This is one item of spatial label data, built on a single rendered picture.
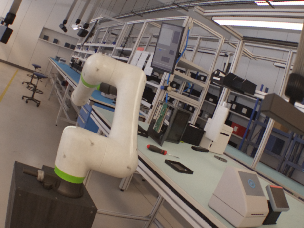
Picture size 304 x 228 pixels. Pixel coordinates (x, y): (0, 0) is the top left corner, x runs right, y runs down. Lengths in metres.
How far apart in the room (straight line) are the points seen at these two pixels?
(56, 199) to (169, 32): 2.32
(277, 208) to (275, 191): 0.08
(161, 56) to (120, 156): 2.08
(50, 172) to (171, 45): 2.17
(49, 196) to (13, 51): 11.82
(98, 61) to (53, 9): 11.54
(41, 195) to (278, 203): 0.80
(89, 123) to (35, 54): 9.67
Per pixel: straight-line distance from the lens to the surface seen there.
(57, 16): 12.71
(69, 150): 0.99
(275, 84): 6.54
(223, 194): 0.85
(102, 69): 1.24
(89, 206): 1.04
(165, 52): 2.97
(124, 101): 1.17
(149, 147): 1.35
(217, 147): 2.09
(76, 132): 0.98
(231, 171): 0.84
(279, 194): 0.97
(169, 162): 1.22
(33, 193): 0.97
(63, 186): 1.04
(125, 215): 2.49
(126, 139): 1.06
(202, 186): 1.10
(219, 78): 1.93
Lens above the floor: 1.27
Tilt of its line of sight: 5 degrees down
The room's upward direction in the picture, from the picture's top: 22 degrees clockwise
